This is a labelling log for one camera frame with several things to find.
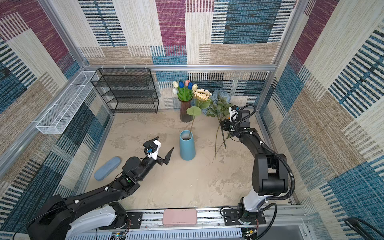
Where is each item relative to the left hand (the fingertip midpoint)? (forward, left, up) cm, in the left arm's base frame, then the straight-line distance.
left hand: (165, 142), depth 75 cm
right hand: (+17, -32, -7) cm, 37 cm away
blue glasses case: (-4, +36, -20) cm, 41 cm away
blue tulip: (+38, -7, +8) cm, 39 cm away
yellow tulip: (+34, -15, +8) cm, 38 cm away
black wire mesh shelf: (+49, +34, -5) cm, 60 cm away
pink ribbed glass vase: (+32, -8, -16) cm, 37 cm away
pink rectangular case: (-29, -7, -22) cm, 37 cm away
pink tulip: (+39, -10, +8) cm, 41 cm away
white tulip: (+34, -3, +5) cm, 35 cm away
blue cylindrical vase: (+2, -11, -6) cm, 13 cm away
